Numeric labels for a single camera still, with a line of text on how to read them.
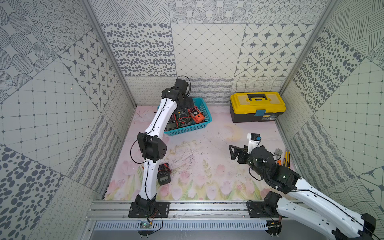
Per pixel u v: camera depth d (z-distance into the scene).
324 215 0.45
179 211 0.75
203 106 1.08
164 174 0.82
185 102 0.81
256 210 0.74
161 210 0.73
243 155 0.63
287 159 0.90
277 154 0.93
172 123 0.98
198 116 1.03
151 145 0.55
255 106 0.98
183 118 0.98
